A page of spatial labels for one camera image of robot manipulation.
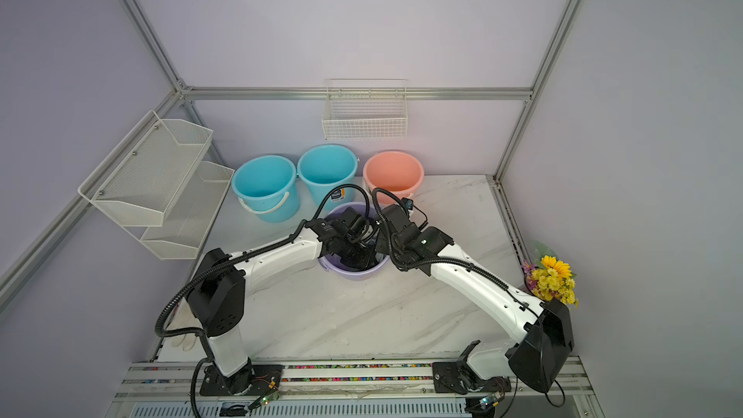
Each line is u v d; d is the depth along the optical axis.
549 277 0.65
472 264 0.47
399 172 0.99
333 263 0.71
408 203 0.69
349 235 0.71
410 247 0.54
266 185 0.97
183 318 0.85
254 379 0.73
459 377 0.65
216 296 0.46
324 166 1.03
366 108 1.07
